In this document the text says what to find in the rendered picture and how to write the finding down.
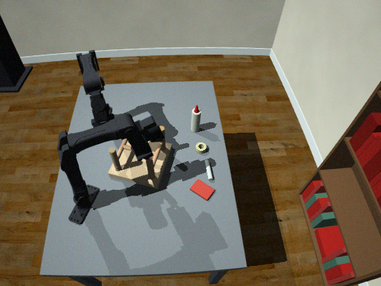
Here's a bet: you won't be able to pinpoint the beige roll of masking tape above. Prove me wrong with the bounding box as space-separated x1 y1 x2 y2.
196 142 207 153

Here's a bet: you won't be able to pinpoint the brown wooden stool legs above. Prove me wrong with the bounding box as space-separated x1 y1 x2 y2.
109 126 166 179

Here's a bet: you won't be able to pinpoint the red flat block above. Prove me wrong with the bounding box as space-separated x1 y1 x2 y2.
190 179 215 200

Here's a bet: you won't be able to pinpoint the tan wooden stool seat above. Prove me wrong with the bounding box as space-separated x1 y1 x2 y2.
108 141 172 188

